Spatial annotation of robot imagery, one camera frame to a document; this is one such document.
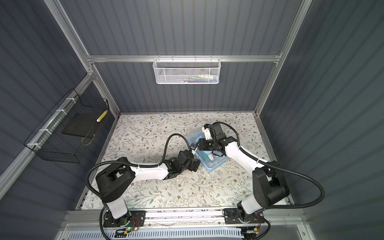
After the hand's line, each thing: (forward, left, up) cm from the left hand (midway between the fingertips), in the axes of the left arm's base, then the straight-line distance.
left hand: (195, 157), depth 89 cm
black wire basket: (-3, +64, +27) cm, 70 cm away
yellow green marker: (+16, +50, +22) cm, 57 cm away
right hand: (+3, -3, +7) cm, 8 cm away
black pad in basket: (+8, +56, +24) cm, 62 cm away
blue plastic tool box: (-6, -8, +6) cm, 12 cm away
